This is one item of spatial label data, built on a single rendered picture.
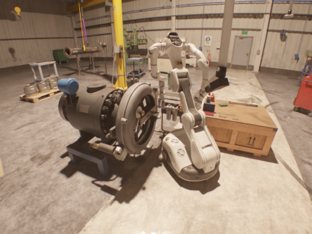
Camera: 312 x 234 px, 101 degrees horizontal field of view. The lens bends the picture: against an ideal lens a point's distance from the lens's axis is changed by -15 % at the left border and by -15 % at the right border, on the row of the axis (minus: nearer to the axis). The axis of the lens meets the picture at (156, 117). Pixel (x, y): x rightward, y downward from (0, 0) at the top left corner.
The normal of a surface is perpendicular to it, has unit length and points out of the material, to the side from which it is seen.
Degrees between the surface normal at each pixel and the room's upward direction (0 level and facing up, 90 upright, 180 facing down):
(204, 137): 34
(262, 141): 90
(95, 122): 85
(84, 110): 62
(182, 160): 38
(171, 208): 0
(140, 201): 0
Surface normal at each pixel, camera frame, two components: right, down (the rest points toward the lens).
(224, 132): -0.38, 0.40
